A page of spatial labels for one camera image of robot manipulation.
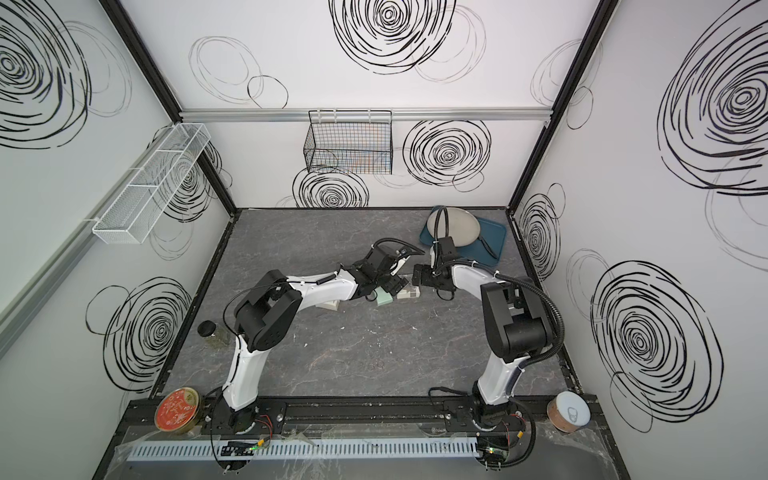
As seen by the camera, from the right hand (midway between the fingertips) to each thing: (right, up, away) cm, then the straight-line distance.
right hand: (428, 279), depth 97 cm
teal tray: (+27, +16, +15) cm, 34 cm away
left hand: (-11, +4, 0) cm, 11 cm away
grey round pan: (+16, +18, +17) cm, 29 cm away
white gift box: (-30, -7, -8) cm, 32 cm away
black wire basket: (-29, +54, +27) cm, 67 cm away
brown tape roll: (+30, -27, -28) cm, 49 cm away
